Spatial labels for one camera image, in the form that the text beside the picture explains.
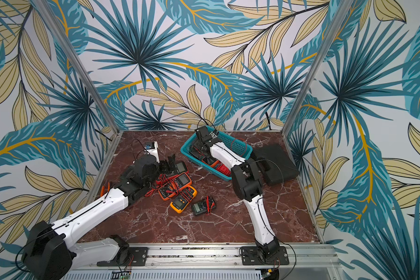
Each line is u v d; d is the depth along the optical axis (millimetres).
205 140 797
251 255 733
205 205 837
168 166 721
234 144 1034
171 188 894
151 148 672
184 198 856
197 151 977
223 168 958
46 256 387
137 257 734
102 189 916
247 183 594
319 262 743
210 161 1030
